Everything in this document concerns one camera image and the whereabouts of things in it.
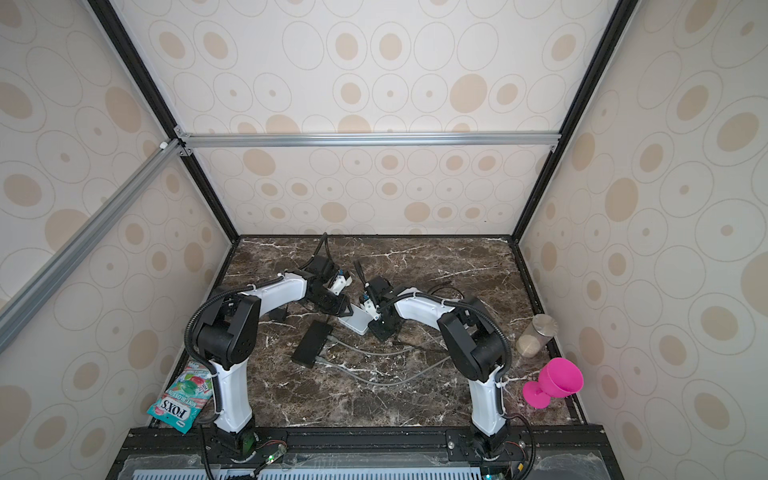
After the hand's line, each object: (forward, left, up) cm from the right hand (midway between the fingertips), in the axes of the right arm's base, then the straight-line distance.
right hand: (382, 330), depth 94 cm
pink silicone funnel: (-19, -45, +10) cm, 50 cm away
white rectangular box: (+3, +8, +1) cm, 9 cm away
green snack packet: (-20, +52, +3) cm, 56 cm away
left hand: (+7, +9, +4) cm, 12 cm away
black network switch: (-4, +22, 0) cm, 22 cm away
